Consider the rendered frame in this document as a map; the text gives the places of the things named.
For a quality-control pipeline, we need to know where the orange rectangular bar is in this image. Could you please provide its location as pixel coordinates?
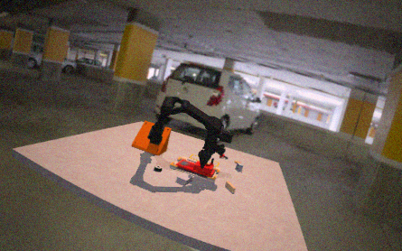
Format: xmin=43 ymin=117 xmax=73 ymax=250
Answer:
xmin=225 ymin=181 xmax=236 ymax=192

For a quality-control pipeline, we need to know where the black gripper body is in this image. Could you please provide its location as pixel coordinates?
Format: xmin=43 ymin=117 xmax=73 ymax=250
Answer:
xmin=198 ymin=137 xmax=217 ymax=160

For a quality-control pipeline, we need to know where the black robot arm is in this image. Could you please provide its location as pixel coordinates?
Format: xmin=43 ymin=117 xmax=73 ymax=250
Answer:
xmin=147 ymin=96 xmax=234 ymax=156

